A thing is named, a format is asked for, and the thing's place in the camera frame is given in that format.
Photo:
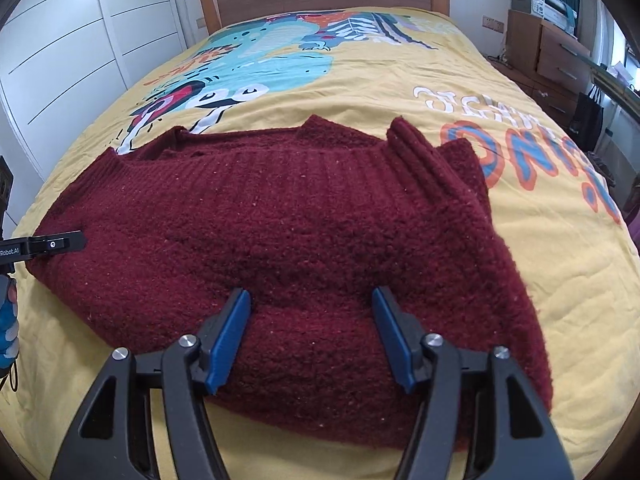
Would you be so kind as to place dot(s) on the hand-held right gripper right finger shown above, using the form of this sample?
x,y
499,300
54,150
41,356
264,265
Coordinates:
x,y
395,340

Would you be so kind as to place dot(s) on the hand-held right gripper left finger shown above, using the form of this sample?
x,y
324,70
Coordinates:
x,y
230,340

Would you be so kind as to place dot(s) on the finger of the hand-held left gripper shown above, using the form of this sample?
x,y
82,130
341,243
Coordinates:
x,y
60,244

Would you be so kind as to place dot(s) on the dark red knitted sweater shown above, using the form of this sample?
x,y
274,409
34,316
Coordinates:
x,y
300,240

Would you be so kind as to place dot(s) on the person's left hand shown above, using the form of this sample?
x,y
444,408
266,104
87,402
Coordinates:
x,y
7,325

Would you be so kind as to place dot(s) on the yellow printed blanket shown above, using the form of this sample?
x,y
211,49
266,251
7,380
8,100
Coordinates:
x,y
550,260

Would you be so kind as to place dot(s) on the white wardrobe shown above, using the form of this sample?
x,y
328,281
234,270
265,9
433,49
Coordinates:
x,y
75,35

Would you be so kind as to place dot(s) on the pink stool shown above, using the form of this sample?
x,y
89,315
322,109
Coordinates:
x,y
635,235

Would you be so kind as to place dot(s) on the black bag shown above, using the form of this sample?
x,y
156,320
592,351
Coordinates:
x,y
586,120

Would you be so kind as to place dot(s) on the wooden dresser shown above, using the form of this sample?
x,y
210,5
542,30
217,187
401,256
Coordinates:
x,y
550,60

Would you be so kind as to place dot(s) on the desk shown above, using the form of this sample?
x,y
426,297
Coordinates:
x,y
617,87

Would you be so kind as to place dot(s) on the white printer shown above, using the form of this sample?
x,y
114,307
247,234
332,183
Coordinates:
x,y
542,2

